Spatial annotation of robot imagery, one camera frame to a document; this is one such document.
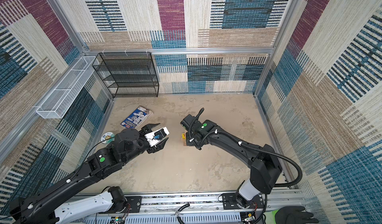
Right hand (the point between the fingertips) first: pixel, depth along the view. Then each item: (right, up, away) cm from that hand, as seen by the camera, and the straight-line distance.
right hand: (193, 143), depth 81 cm
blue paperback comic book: (-39, +12, +24) cm, 47 cm away
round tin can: (-51, +3, +8) cm, 52 cm away
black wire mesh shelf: (-48, +43, +30) cm, 71 cm away
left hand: (-14, +10, -14) cm, 22 cm away
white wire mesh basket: (-64, +20, -9) cm, 68 cm away
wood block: (-5, -2, +12) cm, 13 cm away
